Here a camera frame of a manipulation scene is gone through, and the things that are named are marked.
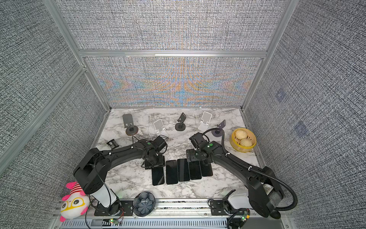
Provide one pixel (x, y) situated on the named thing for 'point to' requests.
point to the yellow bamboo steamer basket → (243, 140)
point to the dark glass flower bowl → (143, 203)
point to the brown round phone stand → (131, 130)
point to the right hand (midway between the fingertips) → (194, 154)
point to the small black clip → (112, 144)
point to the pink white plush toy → (75, 204)
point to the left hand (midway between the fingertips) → (161, 167)
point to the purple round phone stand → (218, 133)
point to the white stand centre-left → (159, 130)
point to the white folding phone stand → (206, 118)
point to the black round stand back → (181, 126)
